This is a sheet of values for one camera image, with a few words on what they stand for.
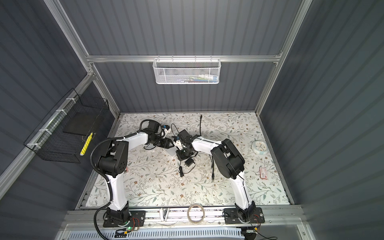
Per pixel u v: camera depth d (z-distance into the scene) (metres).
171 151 0.96
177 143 0.91
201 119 1.16
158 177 0.87
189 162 0.92
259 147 0.97
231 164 0.55
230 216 0.73
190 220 0.73
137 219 0.72
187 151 0.82
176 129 0.81
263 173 0.87
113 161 0.54
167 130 0.94
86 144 0.69
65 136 0.71
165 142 0.89
